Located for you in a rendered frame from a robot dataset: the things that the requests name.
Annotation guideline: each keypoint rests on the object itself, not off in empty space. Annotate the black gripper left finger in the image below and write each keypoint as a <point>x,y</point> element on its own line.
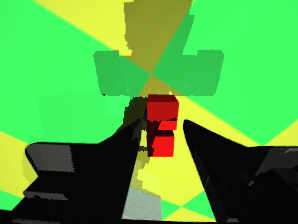
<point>111,161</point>

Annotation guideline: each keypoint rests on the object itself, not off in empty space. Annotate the red cube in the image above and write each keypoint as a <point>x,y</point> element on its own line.
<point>160,143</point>
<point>162,112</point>

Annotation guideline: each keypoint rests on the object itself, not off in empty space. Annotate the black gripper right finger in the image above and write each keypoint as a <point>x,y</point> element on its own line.
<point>229,171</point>

